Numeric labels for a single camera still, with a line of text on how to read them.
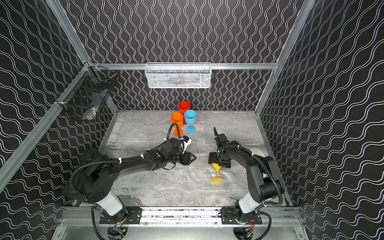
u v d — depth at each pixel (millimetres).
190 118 958
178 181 860
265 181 456
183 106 1073
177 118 983
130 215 758
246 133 1071
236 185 850
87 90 943
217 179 837
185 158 750
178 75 606
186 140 781
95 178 463
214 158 822
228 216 735
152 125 1122
